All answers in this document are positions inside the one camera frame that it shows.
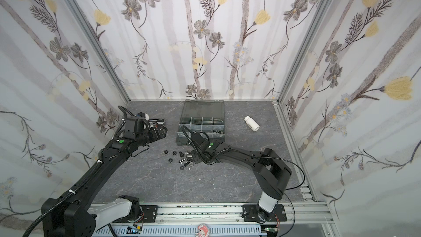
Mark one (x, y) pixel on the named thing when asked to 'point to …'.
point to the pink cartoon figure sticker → (203, 230)
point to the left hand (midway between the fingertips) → (162, 130)
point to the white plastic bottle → (251, 123)
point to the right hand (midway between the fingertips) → (198, 152)
